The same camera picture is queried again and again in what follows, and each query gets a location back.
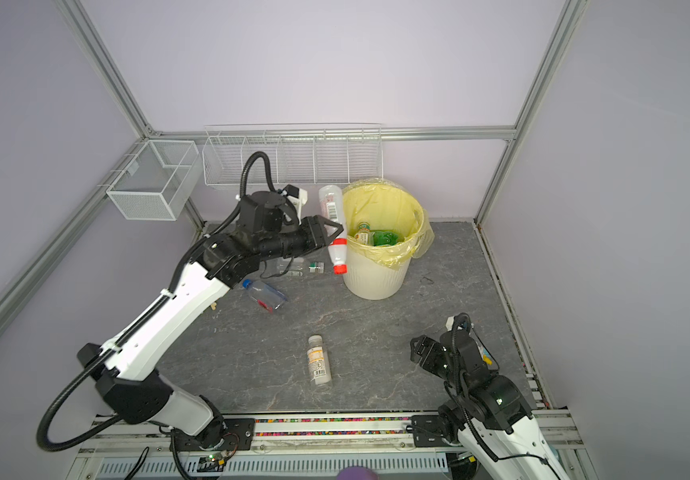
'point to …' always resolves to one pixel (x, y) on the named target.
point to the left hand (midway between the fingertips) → (338, 238)
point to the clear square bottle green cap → (364, 236)
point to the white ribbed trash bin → (370, 282)
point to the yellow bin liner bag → (386, 205)
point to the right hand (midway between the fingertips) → (424, 349)
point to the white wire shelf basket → (301, 154)
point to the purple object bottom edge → (356, 473)
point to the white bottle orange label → (318, 361)
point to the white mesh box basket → (159, 182)
